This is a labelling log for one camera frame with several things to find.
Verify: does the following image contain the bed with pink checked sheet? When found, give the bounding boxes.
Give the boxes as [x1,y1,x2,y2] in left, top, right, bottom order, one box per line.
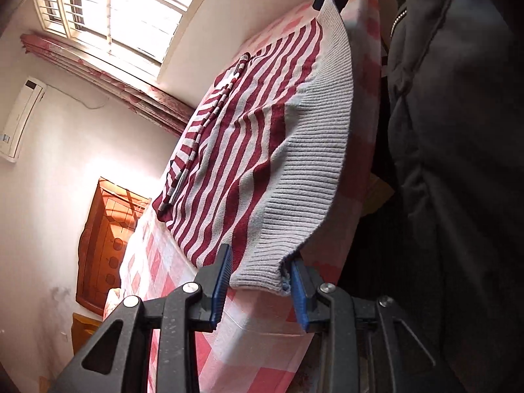
[102,0,383,393]

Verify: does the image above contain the thin wall cable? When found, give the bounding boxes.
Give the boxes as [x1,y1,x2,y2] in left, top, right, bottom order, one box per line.
[44,83,109,110]

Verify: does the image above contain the barred window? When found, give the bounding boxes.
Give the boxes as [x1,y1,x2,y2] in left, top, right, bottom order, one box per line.
[30,0,214,83]

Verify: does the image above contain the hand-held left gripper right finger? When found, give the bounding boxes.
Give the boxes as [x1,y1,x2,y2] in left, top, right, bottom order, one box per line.
[289,256,463,393]

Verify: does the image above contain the white air conditioner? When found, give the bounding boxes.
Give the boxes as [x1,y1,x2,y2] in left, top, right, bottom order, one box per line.
[0,77,46,163]

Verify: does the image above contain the large wooden headboard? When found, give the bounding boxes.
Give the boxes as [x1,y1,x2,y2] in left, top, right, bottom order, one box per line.
[76,176,152,317]

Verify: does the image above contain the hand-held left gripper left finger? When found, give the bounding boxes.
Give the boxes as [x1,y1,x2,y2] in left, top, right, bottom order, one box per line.
[49,243,234,393]

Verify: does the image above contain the red and grey striped sweater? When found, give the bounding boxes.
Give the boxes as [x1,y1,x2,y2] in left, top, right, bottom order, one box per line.
[152,0,355,295]

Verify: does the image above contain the pink floral curtain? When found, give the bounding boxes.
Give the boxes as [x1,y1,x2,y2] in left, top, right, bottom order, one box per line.
[20,33,196,138]

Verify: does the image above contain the small wooden headboard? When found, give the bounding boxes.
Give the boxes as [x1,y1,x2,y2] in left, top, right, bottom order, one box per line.
[72,312,104,355]

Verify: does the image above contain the person's dark jacket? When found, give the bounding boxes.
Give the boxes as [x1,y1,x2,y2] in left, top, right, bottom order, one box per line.
[348,0,524,393]

